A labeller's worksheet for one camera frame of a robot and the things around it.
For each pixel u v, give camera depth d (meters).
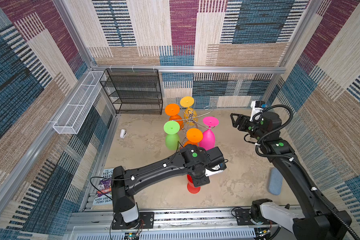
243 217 0.73
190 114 0.73
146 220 0.73
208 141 0.75
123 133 1.04
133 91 1.11
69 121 0.70
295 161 0.47
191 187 0.83
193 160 0.45
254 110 0.64
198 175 0.55
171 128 0.69
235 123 0.67
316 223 0.37
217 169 0.53
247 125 0.64
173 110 0.76
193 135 0.66
